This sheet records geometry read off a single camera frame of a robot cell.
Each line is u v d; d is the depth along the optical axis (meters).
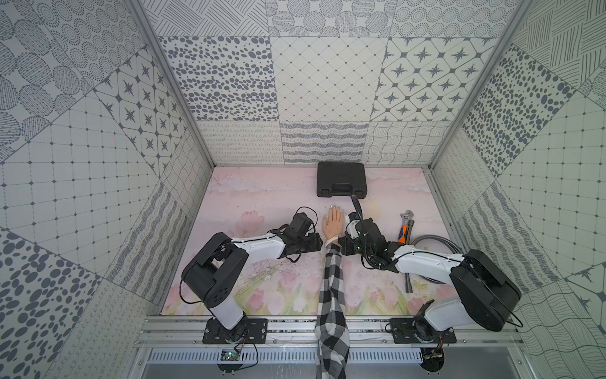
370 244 0.69
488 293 0.44
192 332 0.76
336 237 0.88
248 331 0.73
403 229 0.98
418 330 0.66
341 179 1.10
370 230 0.69
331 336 0.68
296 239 0.72
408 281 0.84
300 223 0.73
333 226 0.96
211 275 0.46
